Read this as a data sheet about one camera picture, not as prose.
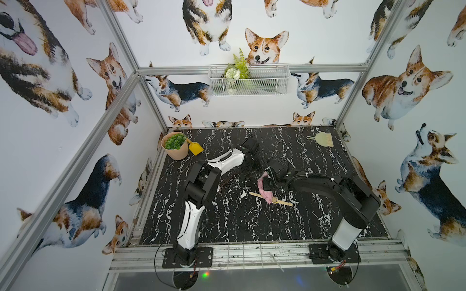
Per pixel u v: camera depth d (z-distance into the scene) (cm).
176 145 95
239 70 82
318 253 73
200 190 55
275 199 88
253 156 88
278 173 72
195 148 111
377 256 75
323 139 114
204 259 73
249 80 86
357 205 47
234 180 98
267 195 88
